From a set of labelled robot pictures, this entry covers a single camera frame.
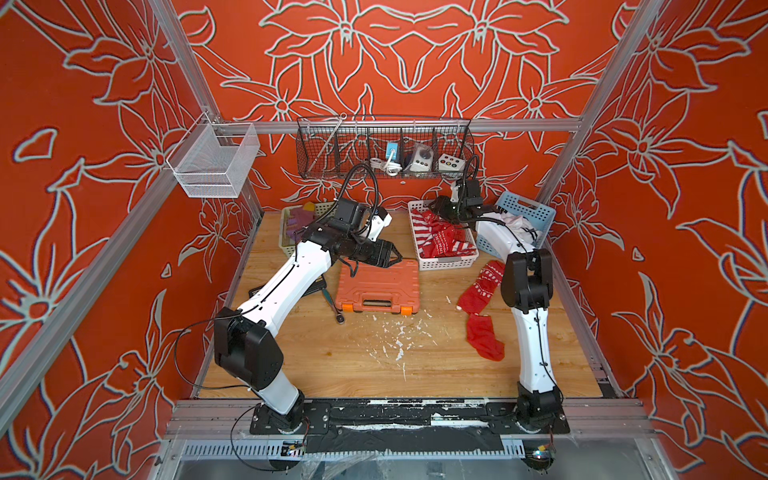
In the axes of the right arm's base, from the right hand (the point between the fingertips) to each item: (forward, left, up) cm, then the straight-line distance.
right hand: (428, 203), depth 102 cm
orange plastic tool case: (-31, +17, -7) cm, 36 cm away
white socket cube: (+2, +3, +17) cm, 17 cm away
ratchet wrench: (-35, +29, -15) cm, 48 cm away
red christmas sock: (-10, -5, -6) cm, 13 cm away
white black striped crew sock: (-5, -34, -7) cm, 35 cm away
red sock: (-41, -14, -15) cm, 46 cm away
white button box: (+5, -5, +14) cm, 15 cm away
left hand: (-28, +12, +8) cm, 32 cm away
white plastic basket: (-18, -3, -10) cm, 21 cm away
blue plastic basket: (+6, -45, -12) cm, 47 cm away
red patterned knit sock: (-28, -15, -15) cm, 36 cm away
